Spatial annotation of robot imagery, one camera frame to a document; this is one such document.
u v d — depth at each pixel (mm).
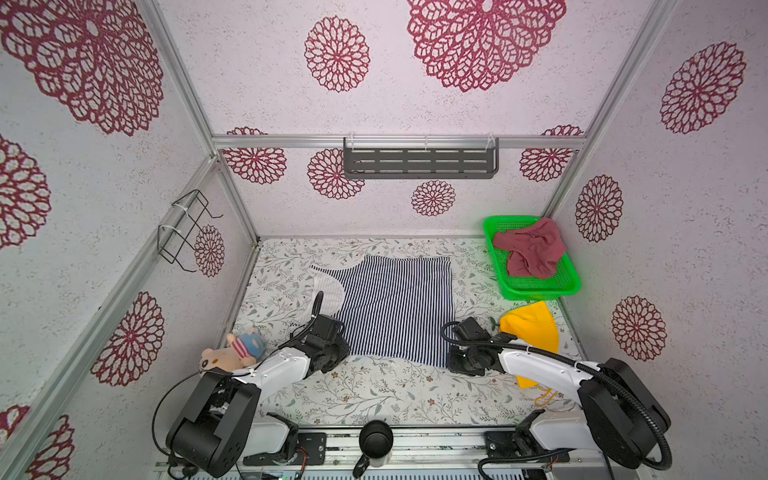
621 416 421
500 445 744
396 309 1001
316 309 770
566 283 1001
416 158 922
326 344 700
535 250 1103
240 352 834
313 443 746
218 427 417
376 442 745
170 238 728
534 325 952
